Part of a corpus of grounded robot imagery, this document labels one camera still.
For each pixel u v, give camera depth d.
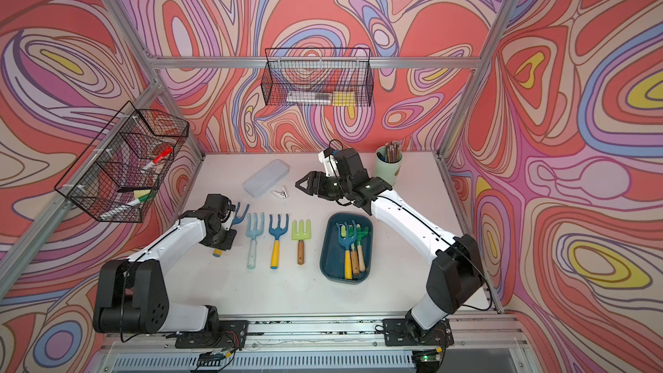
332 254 0.90
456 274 0.43
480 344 0.74
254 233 0.94
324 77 0.84
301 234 0.94
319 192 0.66
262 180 1.08
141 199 0.71
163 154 0.76
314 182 0.68
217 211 0.72
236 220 0.90
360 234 0.93
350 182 0.60
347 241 0.91
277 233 0.94
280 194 1.04
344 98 0.91
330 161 0.73
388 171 1.01
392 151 0.98
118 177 0.73
